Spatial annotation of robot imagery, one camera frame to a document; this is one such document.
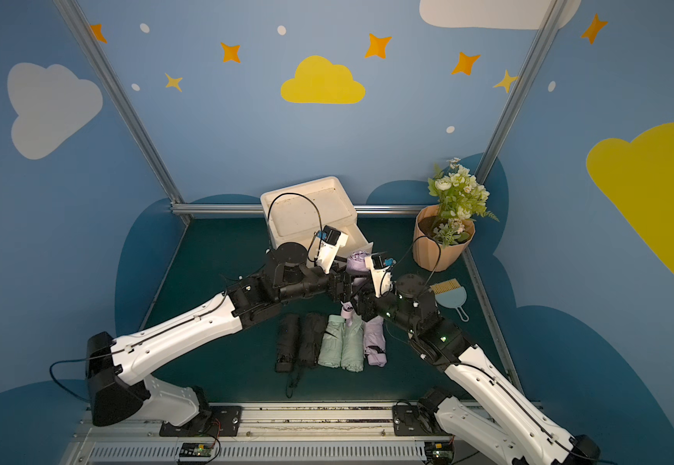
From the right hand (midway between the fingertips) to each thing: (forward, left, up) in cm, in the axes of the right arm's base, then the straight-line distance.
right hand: (355, 282), depth 69 cm
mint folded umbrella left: (-8, +6, -25) cm, 27 cm away
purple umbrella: (-5, -7, -24) cm, 25 cm away
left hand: (+1, -2, +6) cm, 7 cm away
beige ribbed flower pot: (+26, -25, -19) cm, 41 cm away
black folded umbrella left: (-6, +19, -26) cm, 33 cm away
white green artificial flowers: (+30, -31, 0) cm, 43 cm away
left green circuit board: (-34, +38, -29) cm, 59 cm away
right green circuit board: (-30, -24, -31) cm, 50 cm away
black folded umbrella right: (-4, +12, -25) cm, 28 cm away
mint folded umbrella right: (-6, 0, -25) cm, 25 cm away
